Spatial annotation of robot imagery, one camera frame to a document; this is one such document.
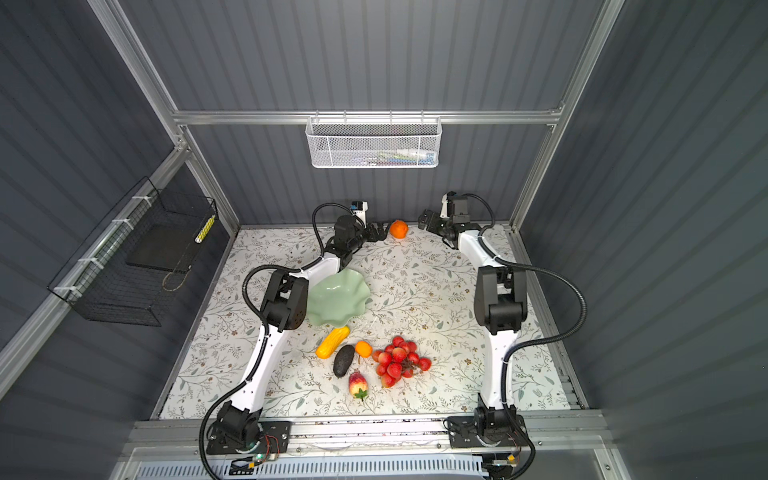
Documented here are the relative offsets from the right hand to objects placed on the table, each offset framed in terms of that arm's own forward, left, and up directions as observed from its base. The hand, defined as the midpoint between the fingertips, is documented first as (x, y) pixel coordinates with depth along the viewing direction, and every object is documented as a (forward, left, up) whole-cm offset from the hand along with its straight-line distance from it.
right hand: (433, 222), depth 102 cm
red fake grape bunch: (-45, +13, -9) cm, 47 cm away
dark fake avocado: (-44, +28, -10) cm, 53 cm away
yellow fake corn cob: (-38, +32, -11) cm, 51 cm away
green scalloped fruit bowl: (-22, +34, -14) cm, 43 cm away
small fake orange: (-40, +23, -11) cm, 48 cm away
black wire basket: (-31, +78, +15) cm, 86 cm away
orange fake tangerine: (+5, +12, -8) cm, 16 cm away
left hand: (+4, +18, -2) cm, 18 cm away
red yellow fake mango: (-51, +23, -10) cm, 57 cm away
